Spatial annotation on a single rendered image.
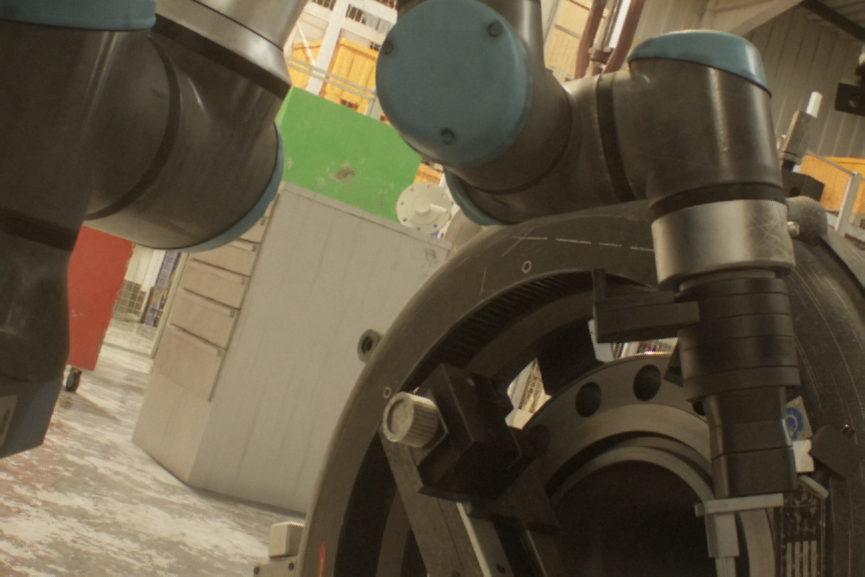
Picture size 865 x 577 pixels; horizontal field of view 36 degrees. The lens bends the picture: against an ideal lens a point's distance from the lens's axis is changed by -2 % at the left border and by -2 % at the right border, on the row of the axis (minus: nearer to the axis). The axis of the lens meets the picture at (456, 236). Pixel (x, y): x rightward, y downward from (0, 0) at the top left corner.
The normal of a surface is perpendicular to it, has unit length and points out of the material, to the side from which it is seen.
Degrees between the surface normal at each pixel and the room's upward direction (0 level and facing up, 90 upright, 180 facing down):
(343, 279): 90
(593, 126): 93
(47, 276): 70
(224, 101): 99
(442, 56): 94
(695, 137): 91
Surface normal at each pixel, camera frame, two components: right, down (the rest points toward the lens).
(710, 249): -0.31, -0.19
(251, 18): 0.53, 0.26
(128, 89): 0.95, 0.13
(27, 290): 0.86, -0.12
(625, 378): -0.76, -0.29
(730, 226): -0.07, -0.23
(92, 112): 0.85, 0.24
